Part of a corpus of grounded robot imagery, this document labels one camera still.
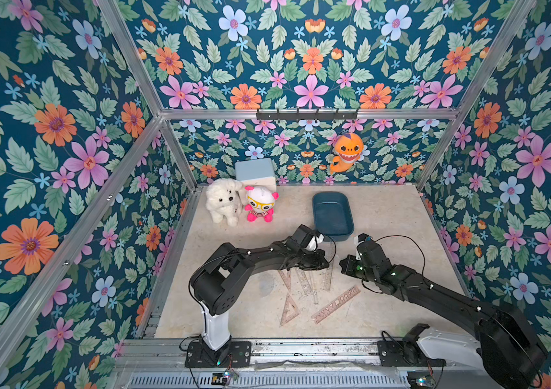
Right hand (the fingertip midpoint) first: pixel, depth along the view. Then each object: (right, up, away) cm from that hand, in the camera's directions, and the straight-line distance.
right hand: (338, 261), depth 85 cm
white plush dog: (-44, +22, +8) cm, 50 cm away
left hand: (-2, -1, +2) cm, 3 cm away
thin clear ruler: (-9, -8, +5) cm, 14 cm away
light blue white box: (-32, +34, +21) cm, 51 cm away
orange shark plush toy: (+6, +43, +11) cm, 45 cm away
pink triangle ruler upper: (-19, -7, +6) cm, 21 cm away
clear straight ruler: (-4, -7, +3) cm, 8 cm away
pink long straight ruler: (-8, -18, -3) cm, 20 cm away
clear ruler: (-13, -9, +4) cm, 16 cm away
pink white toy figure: (-29, +21, +11) cm, 38 cm away
